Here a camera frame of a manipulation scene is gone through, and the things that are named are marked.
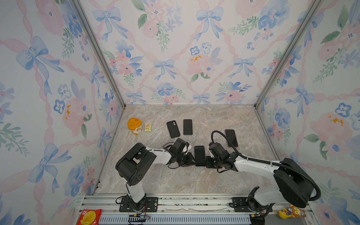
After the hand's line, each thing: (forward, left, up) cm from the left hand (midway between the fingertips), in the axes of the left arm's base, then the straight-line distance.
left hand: (197, 163), depth 87 cm
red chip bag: (-28, +55, 0) cm, 61 cm away
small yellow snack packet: (+27, +35, -1) cm, 45 cm away
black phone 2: (+5, -2, -1) cm, 6 cm away
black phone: (+30, +6, -2) cm, 30 cm away
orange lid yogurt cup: (+23, +42, +8) cm, 49 cm away
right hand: (+1, -4, -1) cm, 4 cm away
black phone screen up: (+23, -26, -2) cm, 34 cm away
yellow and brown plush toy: (-25, -46, +1) cm, 52 cm away
